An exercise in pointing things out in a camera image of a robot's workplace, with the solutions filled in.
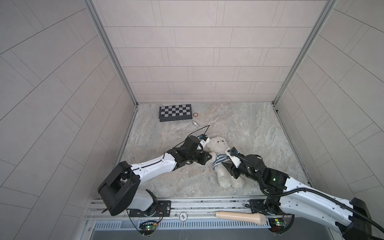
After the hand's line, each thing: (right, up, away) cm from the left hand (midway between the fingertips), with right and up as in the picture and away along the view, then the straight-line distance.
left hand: (214, 156), depth 79 cm
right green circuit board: (+28, -28, -11) cm, 41 cm away
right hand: (+4, -2, -5) cm, 6 cm away
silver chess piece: (-11, +16, +23) cm, 31 cm away
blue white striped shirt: (+2, -1, 0) cm, 3 cm away
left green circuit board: (-31, -27, -14) cm, 43 cm away
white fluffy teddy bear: (+2, +4, +6) cm, 8 cm away
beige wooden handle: (+14, -24, -12) cm, 30 cm away
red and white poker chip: (-11, +23, +30) cm, 39 cm away
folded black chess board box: (-26, +24, +26) cm, 44 cm away
